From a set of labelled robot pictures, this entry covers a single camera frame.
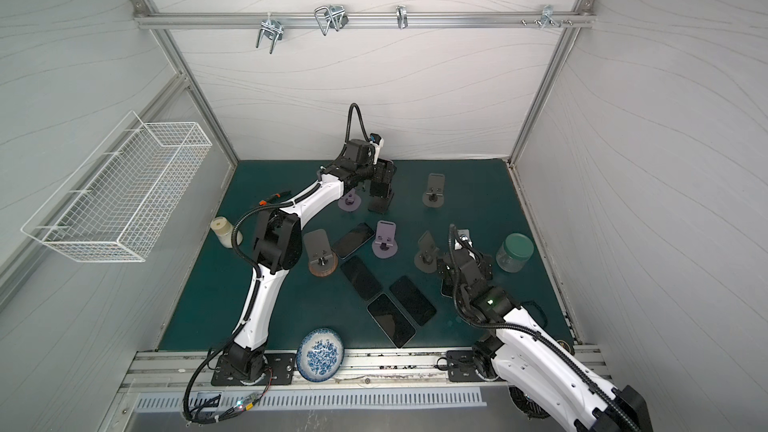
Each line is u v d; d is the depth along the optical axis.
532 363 0.49
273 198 1.07
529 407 0.73
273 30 0.79
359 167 0.82
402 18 0.78
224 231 0.91
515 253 0.84
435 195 1.07
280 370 0.74
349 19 0.77
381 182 0.92
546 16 0.77
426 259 0.88
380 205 1.08
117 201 0.68
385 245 0.91
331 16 0.77
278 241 0.60
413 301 0.87
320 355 0.75
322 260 0.91
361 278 0.91
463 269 0.59
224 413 0.66
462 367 0.73
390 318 0.81
